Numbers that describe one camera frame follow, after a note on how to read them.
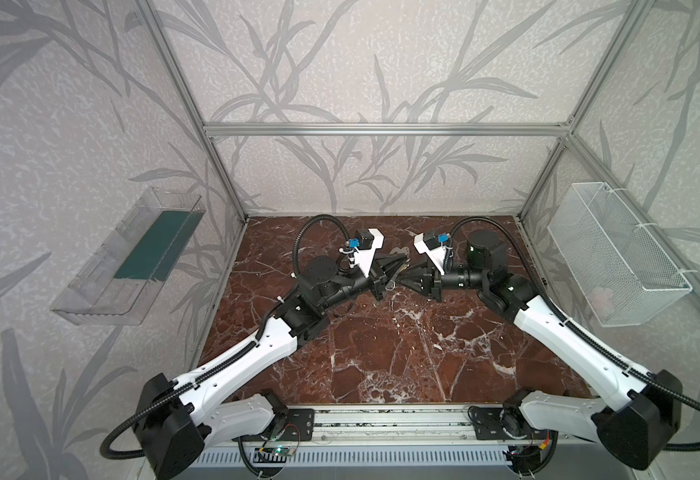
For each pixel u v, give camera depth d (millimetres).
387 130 964
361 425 752
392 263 598
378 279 553
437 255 578
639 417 373
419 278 625
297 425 729
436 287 581
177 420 377
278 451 706
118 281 642
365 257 549
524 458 722
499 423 734
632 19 712
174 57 784
